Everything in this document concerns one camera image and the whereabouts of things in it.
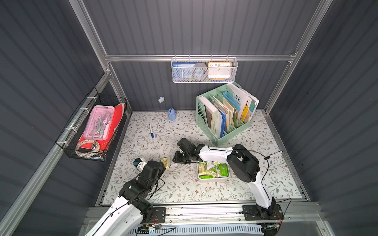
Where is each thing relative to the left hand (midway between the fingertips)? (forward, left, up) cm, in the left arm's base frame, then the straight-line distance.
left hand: (161, 164), depth 77 cm
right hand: (+9, -6, -11) cm, 15 cm away
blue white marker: (+30, +13, -13) cm, 36 cm away
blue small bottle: (+44, -1, -5) cm, 44 cm away
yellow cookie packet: (+8, +1, -12) cm, 14 cm away
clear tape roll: (+4, +32, +16) cm, 37 cm away
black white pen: (+10, -66, -12) cm, 68 cm away
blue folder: (+24, -36, +4) cm, 44 cm away
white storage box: (0, -28, -10) cm, 29 cm away
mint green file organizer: (+40, -37, +11) cm, 56 cm away
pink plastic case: (+14, +30, +18) cm, 38 cm away
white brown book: (+26, -28, +12) cm, 40 cm away
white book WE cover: (+40, -48, +12) cm, 63 cm away
